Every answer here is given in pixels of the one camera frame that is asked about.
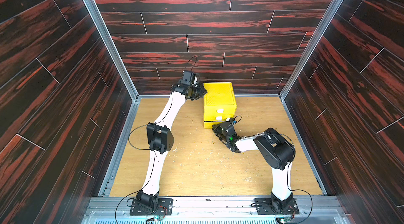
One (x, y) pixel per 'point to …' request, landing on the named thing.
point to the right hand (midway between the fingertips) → (214, 123)
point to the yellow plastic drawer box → (220, 103)
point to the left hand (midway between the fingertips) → (208, 92)
